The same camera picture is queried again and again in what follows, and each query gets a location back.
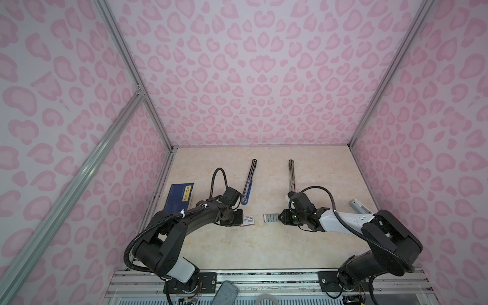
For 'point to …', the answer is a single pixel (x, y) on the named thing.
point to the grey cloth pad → (226, 295)
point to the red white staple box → (248, 220)
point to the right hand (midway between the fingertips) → (279, 217)
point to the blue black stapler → (248, 189)
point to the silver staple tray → (271, 217)
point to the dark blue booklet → (178, 197)
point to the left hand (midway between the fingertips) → (242, 218)
